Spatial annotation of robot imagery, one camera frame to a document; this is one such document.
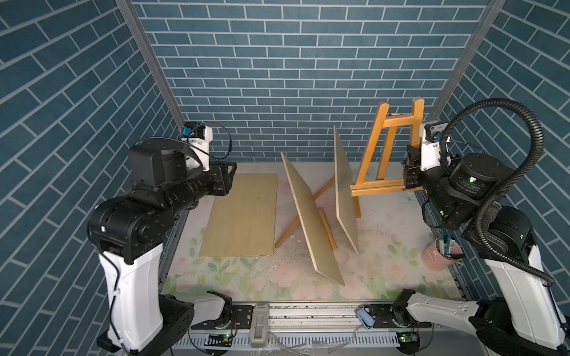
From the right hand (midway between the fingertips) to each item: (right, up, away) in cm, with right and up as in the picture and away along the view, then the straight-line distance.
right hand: (420, 146), depth 51 cm
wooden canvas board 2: (-7, -21, +45) cm, 50 cm away
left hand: (-43, -4, +1) cm, 43 cm away
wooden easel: (-2, -23, +44) cm, 49 cm away
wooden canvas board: (-52, -26, +46) cm, 74 cm away
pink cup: (+23, -34, +26) cm, 49 cm away
